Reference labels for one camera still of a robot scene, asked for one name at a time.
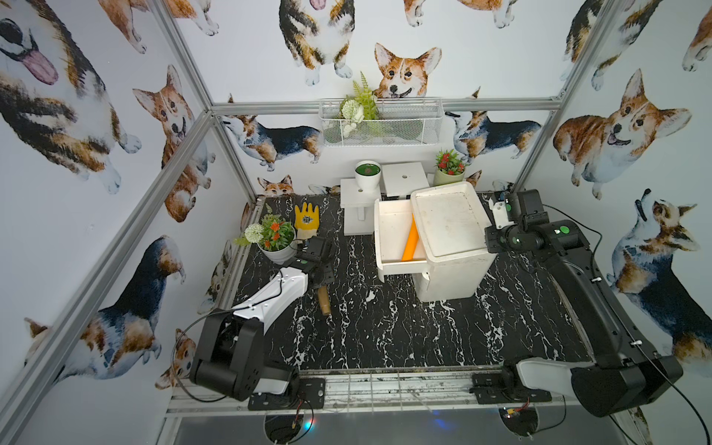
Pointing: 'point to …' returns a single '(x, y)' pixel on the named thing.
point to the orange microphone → (412, 241)
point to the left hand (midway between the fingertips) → (327, 270)
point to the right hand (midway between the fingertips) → (489, 233)
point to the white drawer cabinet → (451, 226)
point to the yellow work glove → (306, 221)
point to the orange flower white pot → (276, 239)
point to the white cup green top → (367, 174)
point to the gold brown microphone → (324, 299)
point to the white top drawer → (399, 246)
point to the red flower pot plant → (449, 168)
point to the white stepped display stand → (359, 205)
